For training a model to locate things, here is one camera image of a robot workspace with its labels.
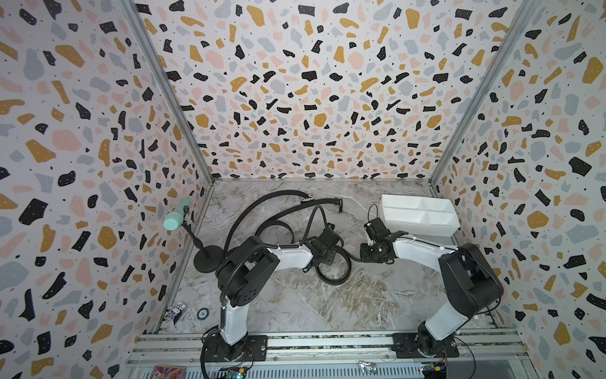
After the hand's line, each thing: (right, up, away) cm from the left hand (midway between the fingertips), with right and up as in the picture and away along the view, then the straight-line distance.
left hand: (333, 249), depth 95 cm
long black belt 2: (-13, +18, +14) cm, 26 cm away
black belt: (+1, -11, -7) cm, 13 cm away
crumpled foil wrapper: (+9, -29, -26) cm, 40 cm away
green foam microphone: (-45, +15, -31) cm, 57 cm away
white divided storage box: (+40, +13, +11) cm, 43 cm away
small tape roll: (-45, -18, -16) cm, 51 cm away
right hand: (+14, -3, -1) cm, 14 cm away
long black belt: (-35, +20, +14) cm, 43 cm away
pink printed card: (-49, -29, -28) cm, 64 cm away
